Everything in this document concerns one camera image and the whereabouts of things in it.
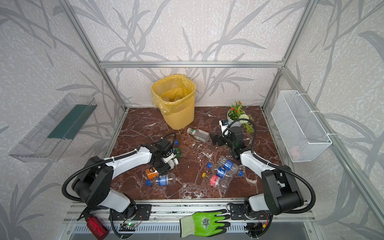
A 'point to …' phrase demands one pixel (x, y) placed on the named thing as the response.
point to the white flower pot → (236, 123)
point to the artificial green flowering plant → (236, 112)
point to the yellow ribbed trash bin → (180, 120)
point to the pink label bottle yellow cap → (221, 185)
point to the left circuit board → (128, 226)
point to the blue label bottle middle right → (221, 172)
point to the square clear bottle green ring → (199, 134)
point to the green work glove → (202, 224)
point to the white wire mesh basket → (302, 135)
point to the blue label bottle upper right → (230, 166)
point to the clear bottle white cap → (177, 98)
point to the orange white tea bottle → (151, 173)
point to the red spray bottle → (95, 226)
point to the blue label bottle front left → (166, 179)
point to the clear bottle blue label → (176, 142)
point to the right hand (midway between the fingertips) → (218, 127)
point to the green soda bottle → (178, 150)
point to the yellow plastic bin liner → (173, 93)
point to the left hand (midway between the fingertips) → (165, 163)
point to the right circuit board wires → (259, 228)
